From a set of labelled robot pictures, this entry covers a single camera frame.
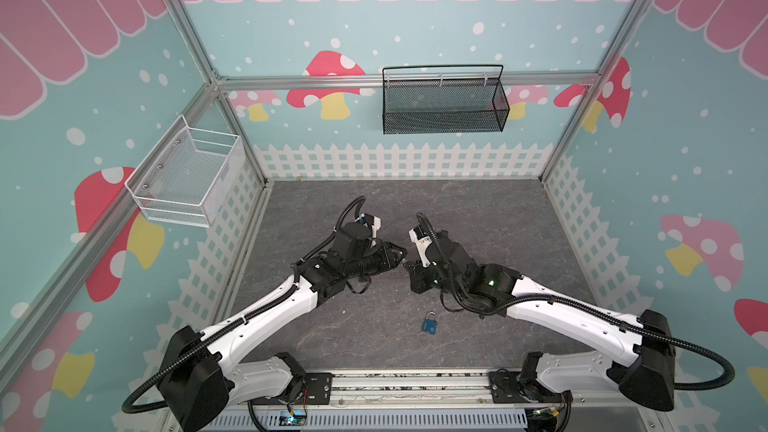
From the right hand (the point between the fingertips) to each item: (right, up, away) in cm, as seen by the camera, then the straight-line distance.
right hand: (403, 266), depth 73 cm
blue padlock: (+8, -19, +10) cm, 23 cm away
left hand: (0, +1, +3) cm, 3 cm away
